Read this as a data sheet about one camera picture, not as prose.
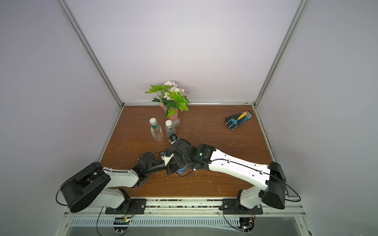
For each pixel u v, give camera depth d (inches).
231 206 28.5
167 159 27.3
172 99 33.4
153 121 33.6
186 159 19.5
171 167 28.0
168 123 35.2
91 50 34.6
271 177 15.6
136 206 28.7
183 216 28.0
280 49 34.2
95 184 17.4
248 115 43.8
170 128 35.8
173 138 24.4
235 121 42.0
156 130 35.9
